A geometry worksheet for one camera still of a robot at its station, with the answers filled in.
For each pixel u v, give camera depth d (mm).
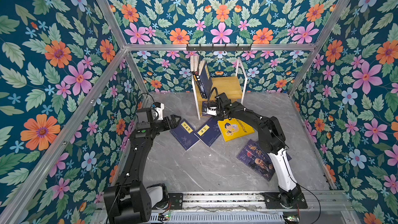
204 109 865
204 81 810
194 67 765
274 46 937
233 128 985
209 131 985
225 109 766
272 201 729
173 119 718
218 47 929
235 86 1010
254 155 881
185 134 966
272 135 636
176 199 738
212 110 877
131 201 395
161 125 709
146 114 616
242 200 750
